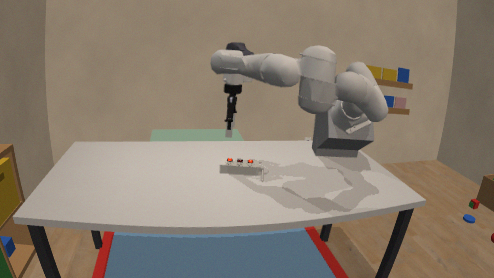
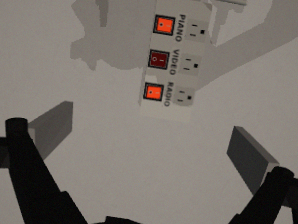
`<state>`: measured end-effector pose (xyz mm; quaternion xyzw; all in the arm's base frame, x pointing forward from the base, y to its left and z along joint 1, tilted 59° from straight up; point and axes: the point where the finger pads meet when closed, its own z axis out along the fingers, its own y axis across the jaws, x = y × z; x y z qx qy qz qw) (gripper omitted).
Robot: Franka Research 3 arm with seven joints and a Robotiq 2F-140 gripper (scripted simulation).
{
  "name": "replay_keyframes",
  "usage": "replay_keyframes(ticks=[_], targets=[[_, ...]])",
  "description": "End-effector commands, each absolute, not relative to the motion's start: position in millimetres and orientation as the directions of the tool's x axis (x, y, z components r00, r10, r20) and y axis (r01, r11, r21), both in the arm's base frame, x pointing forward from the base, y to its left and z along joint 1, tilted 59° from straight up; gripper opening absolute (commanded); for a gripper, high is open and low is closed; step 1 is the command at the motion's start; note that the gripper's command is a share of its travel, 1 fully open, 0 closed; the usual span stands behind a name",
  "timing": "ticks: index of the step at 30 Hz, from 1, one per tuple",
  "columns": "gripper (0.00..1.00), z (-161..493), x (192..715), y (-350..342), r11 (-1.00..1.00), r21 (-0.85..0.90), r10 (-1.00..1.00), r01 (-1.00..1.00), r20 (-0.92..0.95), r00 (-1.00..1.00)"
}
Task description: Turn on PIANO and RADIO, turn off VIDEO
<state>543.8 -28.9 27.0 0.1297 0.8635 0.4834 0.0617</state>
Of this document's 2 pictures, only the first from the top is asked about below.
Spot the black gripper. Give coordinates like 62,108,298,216
224,84,242,138

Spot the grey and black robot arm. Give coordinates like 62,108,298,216
210,42,388,134

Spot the grey power strip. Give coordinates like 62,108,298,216
220,158,264,181

